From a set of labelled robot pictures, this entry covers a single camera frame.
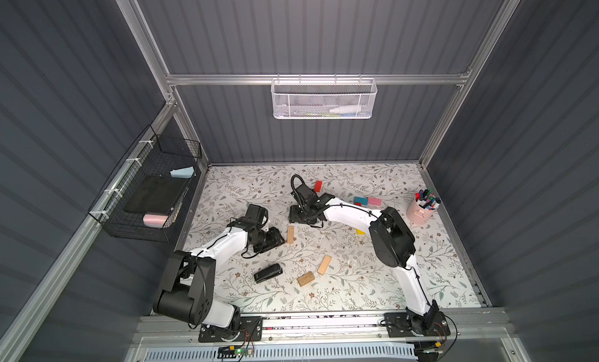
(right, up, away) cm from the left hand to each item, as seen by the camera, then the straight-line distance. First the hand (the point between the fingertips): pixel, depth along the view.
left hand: (282, 244), depth 88 cm
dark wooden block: (+9, -11, -5) cm, 15 cm away
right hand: (+3, +8, +6) cm, 11 cm away
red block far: (+15, +22, +23) cm, 36 cm away
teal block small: (+35, +16, +18) cm, 43 cm away
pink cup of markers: (+55, +12, +3) cm, 57 cm away
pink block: (+42, +15, +17) cm, 48 cm away
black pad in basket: (-36, +20, -20) cm, 46 cm away
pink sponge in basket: (-33, +13, -24) cm, 43 cm away
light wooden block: (+3, +2, +8) cm, 8 cm away
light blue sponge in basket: (-34, +27, -7) cm, 44 cm away
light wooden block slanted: (+16, -7, -1) cm, 18 cm away
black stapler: (-4, -9, -5) cm, 11 cm away
